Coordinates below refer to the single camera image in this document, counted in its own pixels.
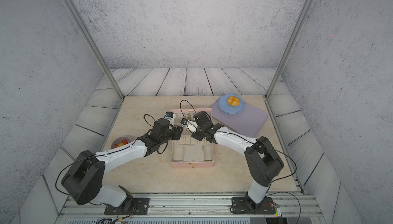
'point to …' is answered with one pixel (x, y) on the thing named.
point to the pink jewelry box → (187, 152)
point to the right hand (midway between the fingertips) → (195, 127)
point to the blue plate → (223, 105)
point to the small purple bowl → (119, 141)
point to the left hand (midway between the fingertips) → (183, 128)
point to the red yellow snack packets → (124, 142)
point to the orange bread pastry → (233, 101)
